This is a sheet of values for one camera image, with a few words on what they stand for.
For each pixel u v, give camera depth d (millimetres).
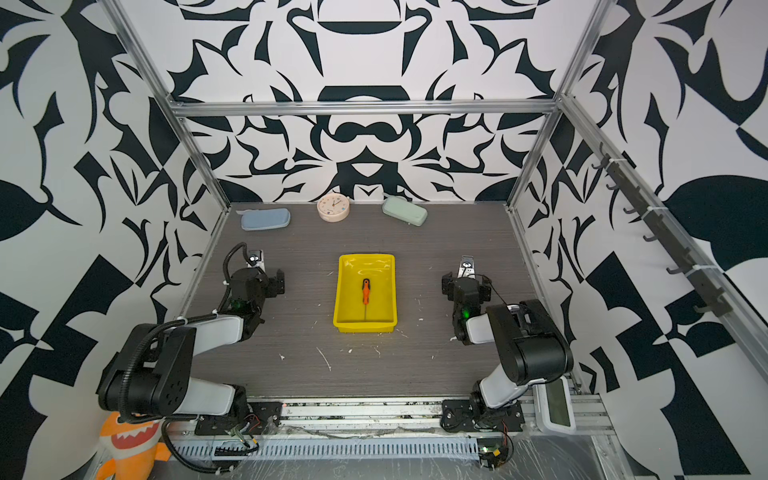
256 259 794
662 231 550
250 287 718
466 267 806
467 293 714
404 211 1160
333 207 1158
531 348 461
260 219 1124
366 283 961
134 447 649
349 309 924
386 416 759
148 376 435
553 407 725
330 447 712
